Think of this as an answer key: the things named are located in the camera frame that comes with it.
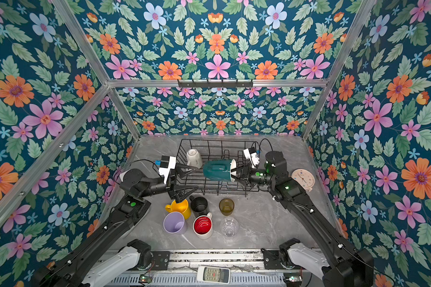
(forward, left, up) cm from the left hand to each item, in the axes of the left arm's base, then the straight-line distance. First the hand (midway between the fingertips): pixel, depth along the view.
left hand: (195, 178), depth 59 cm
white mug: (+26, +6, -23) cm, 35 cm away
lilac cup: (-4, +14, -31) cm, 34 cm away
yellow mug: (+4, +12, -34) cm, 36 cm away
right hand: (+4, -11, -4) cm, 12 cm away
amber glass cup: (+2, -10, -32) cm, 34 cm away
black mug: (+3, +3, -29) cm, 30 cm away
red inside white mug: (-6, +2, -34) cm, 35 cm away
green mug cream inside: (+1, -10, +2) cm, 10 cm away
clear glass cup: (-7, -11, -34) cm, 37 cm away
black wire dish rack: (+40, -2, -33) cm, 52 cm away
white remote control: (-25, -3, -33) cm, 41 cm away
